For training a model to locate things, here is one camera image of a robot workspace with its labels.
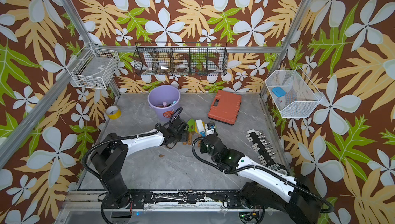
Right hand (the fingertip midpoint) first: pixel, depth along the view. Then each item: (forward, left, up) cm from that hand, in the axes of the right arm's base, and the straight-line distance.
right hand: (200, 137), depth 80 cm
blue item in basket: (+23, -45, +11) cm, 51 cm away
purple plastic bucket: (+30, +24, -2) cm, 38 cm away
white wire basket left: (+33, +59, +20) cm, 70 cm away
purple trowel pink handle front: (+23, +22, +2) cm, 32 cm away
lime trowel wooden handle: (+20, +24, +2) cm, 31 cm away
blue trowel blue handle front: (+24, +16, +1) cm, 29 cm away
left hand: (+8, +9, -10) cm, 15 cm away
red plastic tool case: (+28, -17, -9) cm, 34 cm away
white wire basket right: (+21, -52, +12) cm, 57 cm away
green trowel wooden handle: (+2, +9, -12) cm, 15 cm away
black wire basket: (+46, +12, +18) cm, 51 cm away
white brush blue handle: (+6, 0, 0) cm, 6 cm away
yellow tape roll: (+29, +64, -15) cm, 72 cm away
